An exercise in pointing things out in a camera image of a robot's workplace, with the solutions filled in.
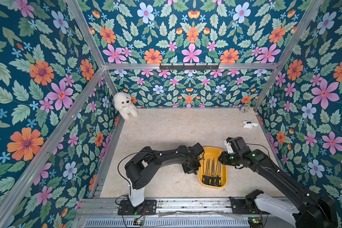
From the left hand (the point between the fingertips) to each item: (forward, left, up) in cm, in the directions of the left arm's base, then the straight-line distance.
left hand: (200, 171), depth 85 cm
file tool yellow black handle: (-6, -9, 0) cm, 11 cm away
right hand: (+3, -11, +9) cm, 15 cm away
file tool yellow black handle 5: (-4, -2, 0) cm, 4 cm away
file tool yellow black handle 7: (-4, -10, -1) cm, 11 cm away
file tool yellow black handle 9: (-5, -8, 0) cm, 9 cm away
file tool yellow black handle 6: (-4, -5, +1) cm, 7 cm away
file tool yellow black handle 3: (+2, -8, -1) cm, 8 cm away
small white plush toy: (+31, -42, +2) cm, 52 cm away
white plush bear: (+49, +51, +16) cm, 72 cm away
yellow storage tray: (+12, -9, -1) cm, 15 cm away
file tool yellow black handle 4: (0, -5, -1) cm, 5 cm away
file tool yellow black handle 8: (-2, -3, 0) cm, 4 cm away
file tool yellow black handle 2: (-4, -11, -1) cm, 12 cm away
